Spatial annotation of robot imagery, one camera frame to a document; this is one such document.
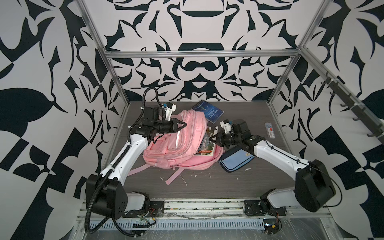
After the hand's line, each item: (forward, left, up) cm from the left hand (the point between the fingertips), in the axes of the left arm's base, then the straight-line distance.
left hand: (187, 122), depth 75 cm
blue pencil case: (-10, -27, -23) cm, 37 cm away
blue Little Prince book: (+27, -19, -25) cm, 41 cm away
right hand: (-4, -12, -9) cm, 15 cm away
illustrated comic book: (-8, -10, -12) cm, 17 cm away
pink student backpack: (-11, +6, -9) cm, 15 cm away
